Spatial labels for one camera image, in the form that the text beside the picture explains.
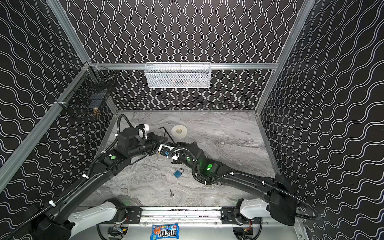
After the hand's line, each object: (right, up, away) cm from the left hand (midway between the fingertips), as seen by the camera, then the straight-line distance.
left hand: (172, 138), depth 68 cm
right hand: (-1, -2, +4) cm, 4 cm away
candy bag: (-3, -43, +1) cm, 43 cm away
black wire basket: (-58, +30, +29) cm, 72 cm away
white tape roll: (0, +2, +39) cm, 39 cm away
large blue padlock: (0, -22, +20) cm, 30 cm away
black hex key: (-13, +5, +43) cm, 45 cm away
